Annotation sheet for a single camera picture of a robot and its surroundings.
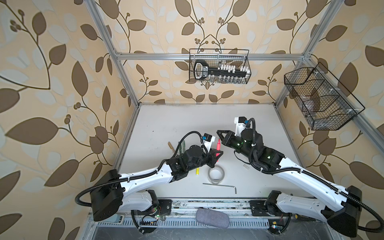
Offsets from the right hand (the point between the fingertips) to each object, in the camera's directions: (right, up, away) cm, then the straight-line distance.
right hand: (217, 133), depth 69 cm
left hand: (+3, -9, +1) cm, 10 cm away
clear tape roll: (0, -27, +12) cm, 30 cm away
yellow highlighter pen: (-10, -24, +17) cm, 31 cm away
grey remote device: (-47, -38, -3) cm, 60 cm away
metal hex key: (+5, -30, +13) cm, 33 cm away
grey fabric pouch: (-2, -40, 0) cm, 40 cm away
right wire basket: (+54, +15, +4) cm, 56 cm away
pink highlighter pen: (0, -7, +1) cm, 7 cm away
